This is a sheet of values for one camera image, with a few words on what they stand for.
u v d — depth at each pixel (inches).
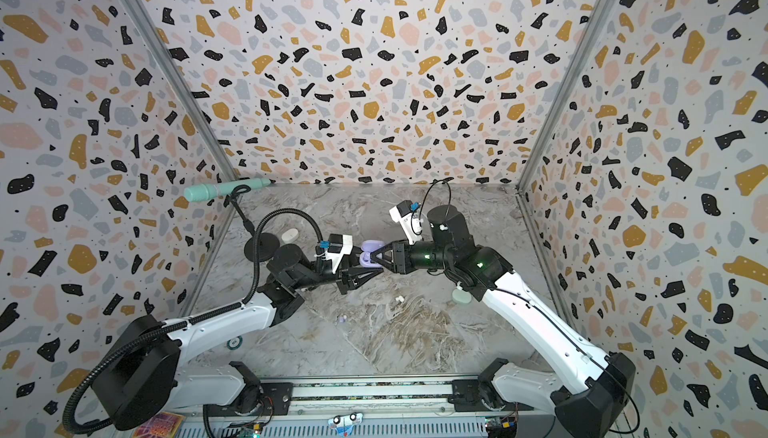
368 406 28.8
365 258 25.9
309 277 23.0
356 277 25.5
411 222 23.1
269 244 40.5
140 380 15.8
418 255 23.4
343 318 33.9
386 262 26.0
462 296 35.4
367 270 25.7
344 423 27.1
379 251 25.9
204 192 29.2
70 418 14.1
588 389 15.2
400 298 35.6
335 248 23.4
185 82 35.5
